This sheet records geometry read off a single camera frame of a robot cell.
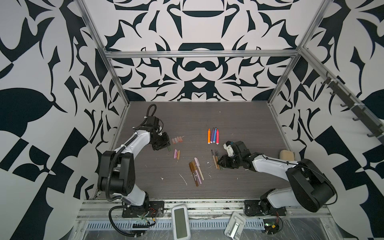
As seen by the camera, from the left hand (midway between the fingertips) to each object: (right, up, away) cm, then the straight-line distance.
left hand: (169, 141), depth 89 cm
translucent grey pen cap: (+3, -1, +9) cm, 10 cm away
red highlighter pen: (+30, +1, +10) cm, 32 cm away
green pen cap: (0, -4, -2) cm, 4 cm away
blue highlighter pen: (+29, +2, +12) cm, 31 cm away
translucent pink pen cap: (+5, 0, +10) cm, 11 cm away
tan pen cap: (+5, -9, +2) cm, 10 cm away
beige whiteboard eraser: (+69, -8, 0) cm, 70 cm away
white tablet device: (+8, -33, -21) cm, 40 cm away
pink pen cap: (+3, -8, +3) cm, 9 cm away
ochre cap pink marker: (+15, -14, -2) cm, 21 cm away
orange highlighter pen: (+24, +2, +10) cm, 27 cm away
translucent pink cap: (+6, 0, +10) cm, 12 cm away
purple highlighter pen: (+27, +2, +11) cm, 29 cm away
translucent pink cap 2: (+1, -1, +9) cm, 9 cm away
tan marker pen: (+27, -12, 0) cm, 29 cm away
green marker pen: (+30, -15, -3) cm, 33 cm away
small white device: (+32, -36, -22) cm, 53 cm away
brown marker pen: (+14, -17, -4) cm, 22 cm away
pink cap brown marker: (+28, -8, +5) cm, 30 cm away
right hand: (+29, -12, -1) cm, 31 cm away
